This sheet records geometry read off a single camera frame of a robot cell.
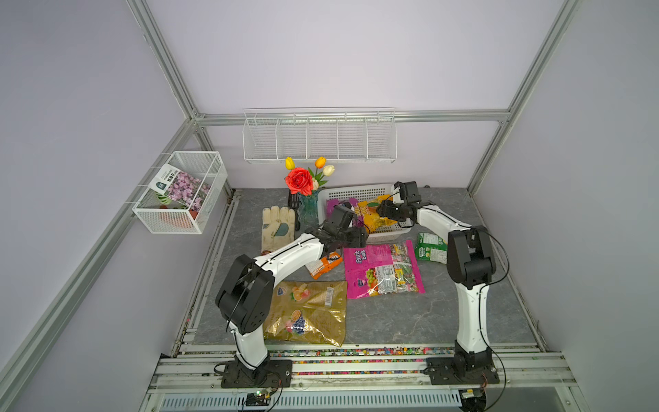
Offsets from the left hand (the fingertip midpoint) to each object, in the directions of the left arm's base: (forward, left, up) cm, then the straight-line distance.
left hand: (360, 237), depth 88 cm
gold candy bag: (-21, +18, -11) cm, 29 cm away
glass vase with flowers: (+4, +17, +23) cm, 29 cm away
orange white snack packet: (-5, +15, -12) cm, 20 cm away
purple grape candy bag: (+14, -1, -9) cm, 16 cm away
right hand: (+18, -12, -6) cm, 22 cm away
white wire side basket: (+2, +61, +16) cm, 63 cm away
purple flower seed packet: (+7, +53, +21) cm, 58 cm away
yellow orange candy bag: (+12, -7, -7) cm, 16 cm away
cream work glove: (+16, +32, -12) cm, 37 cm away
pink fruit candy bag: (-8, -6, -10) cm, 14 cm away
